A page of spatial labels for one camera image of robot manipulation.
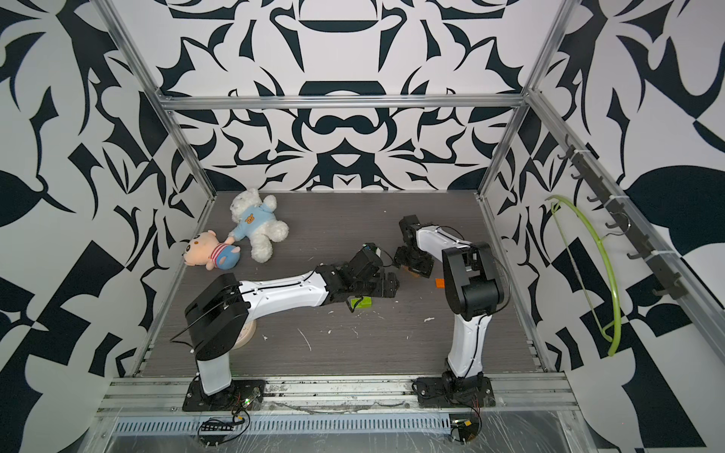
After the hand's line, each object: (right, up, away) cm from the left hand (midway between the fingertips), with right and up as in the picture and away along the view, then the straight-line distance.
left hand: (389, 278), depth 85 cm
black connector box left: (-44, -35, -16) cm, 59 cm away
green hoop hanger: (+44, -7, -24) cm, 50 cm away
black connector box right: (+17, -35, -14) cm, 41 cm away
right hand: (+8, +2, +14) cm, 17 cm away
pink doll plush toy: (-59, +8, +9) cm, 60 cm away
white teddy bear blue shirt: (-46, +18, +16) cm, 51 cm away
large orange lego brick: (+18, -4, +9) cm, 20 cm away
